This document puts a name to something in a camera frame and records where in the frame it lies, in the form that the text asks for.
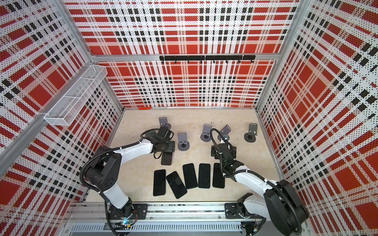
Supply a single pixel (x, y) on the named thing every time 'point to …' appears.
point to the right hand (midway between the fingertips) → (222, 146)
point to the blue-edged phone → (190, 176)
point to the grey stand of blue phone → (225, 132)
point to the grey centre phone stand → (183, 144)
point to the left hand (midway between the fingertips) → (169, 148)
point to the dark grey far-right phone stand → (250, 137)
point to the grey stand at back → (163, 122)
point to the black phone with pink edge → (204, 175)
